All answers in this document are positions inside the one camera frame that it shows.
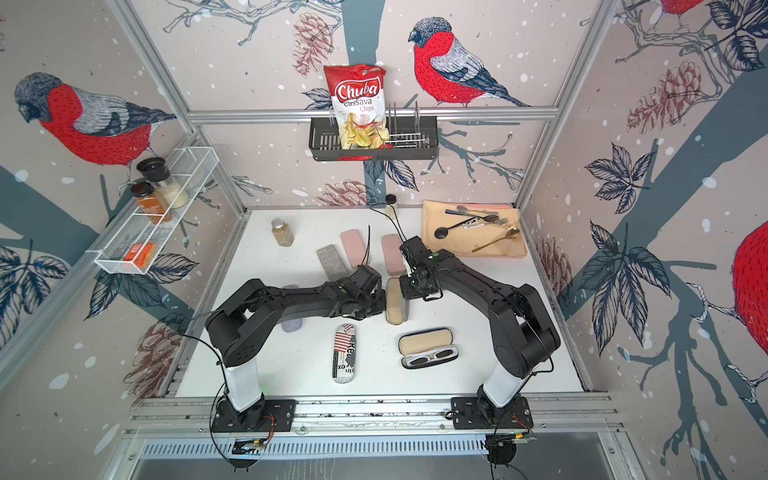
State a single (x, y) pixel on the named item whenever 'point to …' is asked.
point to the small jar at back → (391, 209)
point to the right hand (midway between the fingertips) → (408, 290)
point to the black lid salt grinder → (171, 192)
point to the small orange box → (144, 257)
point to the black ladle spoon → (442, 232)
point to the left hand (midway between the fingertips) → (394, 302)
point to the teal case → (332, 264)
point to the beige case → (396, 306)
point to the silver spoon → (464, 209)
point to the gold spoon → (511, 232)
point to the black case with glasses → (427, 347)
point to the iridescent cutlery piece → (459, 211)
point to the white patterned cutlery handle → (474, 223)
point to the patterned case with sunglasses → (344, 354)
